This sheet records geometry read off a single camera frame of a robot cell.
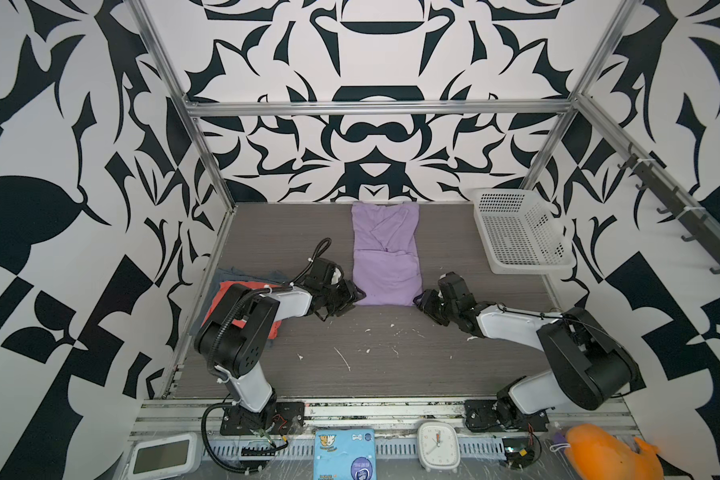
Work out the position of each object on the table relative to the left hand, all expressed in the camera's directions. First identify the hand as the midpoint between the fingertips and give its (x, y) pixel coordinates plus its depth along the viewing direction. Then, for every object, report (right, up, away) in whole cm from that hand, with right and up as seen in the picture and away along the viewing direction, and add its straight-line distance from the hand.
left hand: (364, 293), depth 92 cm
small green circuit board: (+36, -33, -21) cm, 53 cm away
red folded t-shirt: (-24, -7, -8) cm, 27 cm away
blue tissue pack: (-5, -29, -27) cm, 40 cm away
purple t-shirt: (+8, +7, +8) cm, 13 cm away
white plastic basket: (+57, +19, +20) cm, 63 cm away
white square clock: (+16, -30, -23) cm, 41 cm away
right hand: (+16, -2, 0) cm, 16 cm away
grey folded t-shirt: (-44, +5, +7) cm, 45 cm away
